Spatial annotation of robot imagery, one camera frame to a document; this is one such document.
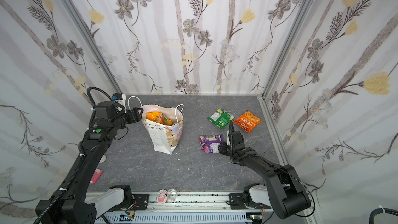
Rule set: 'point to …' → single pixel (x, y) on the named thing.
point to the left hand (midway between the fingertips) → (134, 105)
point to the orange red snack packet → (247, 121)
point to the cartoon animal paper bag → (165, 137)
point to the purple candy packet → (210, 143)
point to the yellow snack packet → (158, 117)
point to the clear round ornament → (172, 194)
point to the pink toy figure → (162, 196)
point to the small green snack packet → (221, 118)
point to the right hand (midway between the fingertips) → (217, 143)
